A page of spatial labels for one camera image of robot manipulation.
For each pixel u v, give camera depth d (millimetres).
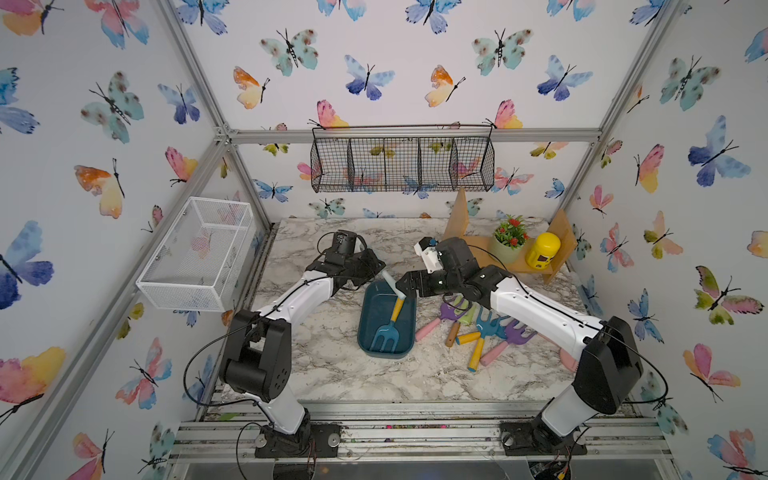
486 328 911
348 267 750
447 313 951
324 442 728
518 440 735
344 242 712
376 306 955
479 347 883
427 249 735
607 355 429
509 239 909
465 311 959
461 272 623
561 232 926
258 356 459
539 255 919
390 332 913
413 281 716
